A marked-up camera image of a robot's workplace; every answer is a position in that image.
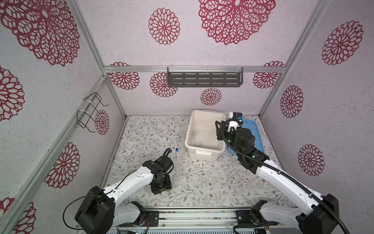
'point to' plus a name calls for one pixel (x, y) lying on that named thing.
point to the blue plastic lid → (251, 125)
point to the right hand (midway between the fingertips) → (219, 119)
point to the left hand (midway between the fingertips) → (166, 192)
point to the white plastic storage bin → (201, 137)
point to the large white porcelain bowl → (198, 144)
